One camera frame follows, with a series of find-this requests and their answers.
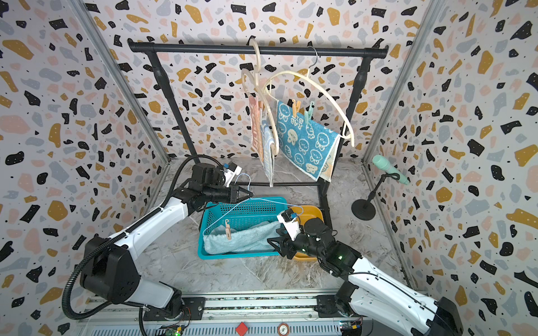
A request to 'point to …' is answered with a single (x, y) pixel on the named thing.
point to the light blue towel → (255, 239)
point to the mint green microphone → (382, 163)
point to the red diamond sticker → (242, 329)
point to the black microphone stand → (366, 210)
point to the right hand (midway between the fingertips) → (276, 237)
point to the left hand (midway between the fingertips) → (255, 194)
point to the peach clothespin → (228, 230)
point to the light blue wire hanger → (249, 199)
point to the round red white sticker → (283, 329)
